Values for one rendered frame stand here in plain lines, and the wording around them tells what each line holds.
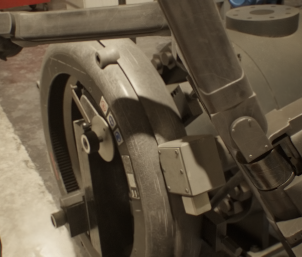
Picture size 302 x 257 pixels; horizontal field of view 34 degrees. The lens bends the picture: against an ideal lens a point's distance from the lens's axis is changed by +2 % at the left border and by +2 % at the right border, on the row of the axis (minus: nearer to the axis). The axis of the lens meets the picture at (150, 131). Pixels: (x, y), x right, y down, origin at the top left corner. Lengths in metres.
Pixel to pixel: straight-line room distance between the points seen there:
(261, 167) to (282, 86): 0.75
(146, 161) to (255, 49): 0.53
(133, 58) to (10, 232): 1.32
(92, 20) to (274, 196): 0.47
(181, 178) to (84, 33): 0.33
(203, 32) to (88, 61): 0.63
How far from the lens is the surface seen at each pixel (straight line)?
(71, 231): 1.42
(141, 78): 1.08
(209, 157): 0.97
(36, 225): 2.27
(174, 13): 0.55
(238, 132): 0.59
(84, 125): 1.19
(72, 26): 0.94
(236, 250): 1.10
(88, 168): 1.28
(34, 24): 0.97
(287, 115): 0.64
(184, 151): 0.94
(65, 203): 1.41
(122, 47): 1.15
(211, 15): 0.56
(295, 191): 0.66
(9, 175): 2.71
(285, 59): 1.43
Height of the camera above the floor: 1.25
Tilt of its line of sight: 25 degrees down
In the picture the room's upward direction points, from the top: 4 degrees counter-clockwise
